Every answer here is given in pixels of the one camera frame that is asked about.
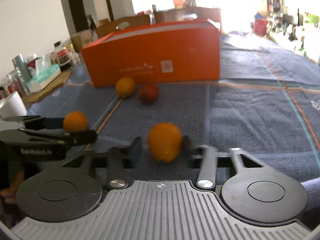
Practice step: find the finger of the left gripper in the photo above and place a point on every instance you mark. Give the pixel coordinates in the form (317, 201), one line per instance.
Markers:
(24, 137)
(35, 122)

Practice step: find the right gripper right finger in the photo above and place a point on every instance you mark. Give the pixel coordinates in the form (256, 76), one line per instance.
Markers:
(203, 158)

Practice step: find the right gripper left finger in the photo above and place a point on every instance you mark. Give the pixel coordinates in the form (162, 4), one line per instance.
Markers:
(121, 159)

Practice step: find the tangerine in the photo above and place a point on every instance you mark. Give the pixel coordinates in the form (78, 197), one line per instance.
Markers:
(75, 122)
(125, 87)
(164, 142)

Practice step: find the left hand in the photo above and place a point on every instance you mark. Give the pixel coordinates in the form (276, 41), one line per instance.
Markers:
(12, 176)

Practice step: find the wooden board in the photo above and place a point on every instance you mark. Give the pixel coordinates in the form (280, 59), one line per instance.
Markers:
(54, 85)

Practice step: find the white mug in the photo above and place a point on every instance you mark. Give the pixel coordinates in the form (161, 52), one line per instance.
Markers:
(12, 108)

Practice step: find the tissue pack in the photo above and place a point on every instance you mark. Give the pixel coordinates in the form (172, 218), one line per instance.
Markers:
(40, 81)

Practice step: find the labelled glass bottle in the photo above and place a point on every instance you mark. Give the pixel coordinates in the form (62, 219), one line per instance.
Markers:
(61, 54)

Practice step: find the red tomato middle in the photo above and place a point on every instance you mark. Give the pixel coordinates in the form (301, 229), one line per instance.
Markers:
(149, 93)

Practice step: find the blue checked tablecloth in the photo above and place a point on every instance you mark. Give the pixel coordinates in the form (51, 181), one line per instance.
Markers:
(267, 102)

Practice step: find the wooden chair left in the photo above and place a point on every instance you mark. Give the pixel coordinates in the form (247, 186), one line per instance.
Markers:
(123, 23)

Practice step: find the orange cardboard box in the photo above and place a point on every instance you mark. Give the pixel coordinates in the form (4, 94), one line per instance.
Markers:
(159, 53)

